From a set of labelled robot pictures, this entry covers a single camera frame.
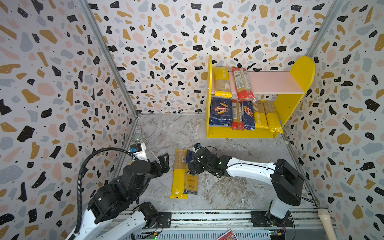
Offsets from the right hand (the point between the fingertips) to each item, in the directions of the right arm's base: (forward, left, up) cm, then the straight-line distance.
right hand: (191, 162), depth 82 cm
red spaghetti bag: (+26, -28, +5) cm, 38 cm away
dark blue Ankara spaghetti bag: (-7, 0, -9) cm, 11 cm away
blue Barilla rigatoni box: (+31, -18, +8) cm, 37 cm away
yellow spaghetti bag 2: (-3, +7, -8) cm, 11 cm away
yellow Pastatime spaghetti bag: (+34, -44, +4) cm, 56 cm away
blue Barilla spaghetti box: (+31, -36, +5) cm, 47 cm away
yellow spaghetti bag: (+27, -51, +5) cm, 58 cm away
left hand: (-7, +11, +20) cm, 24 cm away
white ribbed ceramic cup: (+22, +38, -9) cm, 45 cm away
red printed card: (-32, -19, -9) cm, 38 cm away
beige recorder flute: (-25, -67, -9) cm, 72 cm away
